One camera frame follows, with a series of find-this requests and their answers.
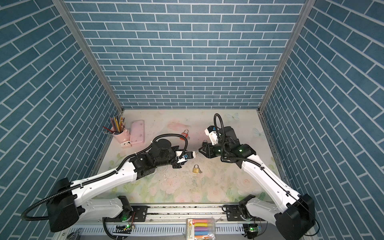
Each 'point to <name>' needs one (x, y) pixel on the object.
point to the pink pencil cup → (123, 137)
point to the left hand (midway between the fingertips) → (191, 153)
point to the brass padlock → (196, 170)
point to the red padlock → (185, 133)
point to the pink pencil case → (137, 132)
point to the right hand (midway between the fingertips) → (199, 148)
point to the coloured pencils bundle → (118, 125)
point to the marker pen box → (200, 229)
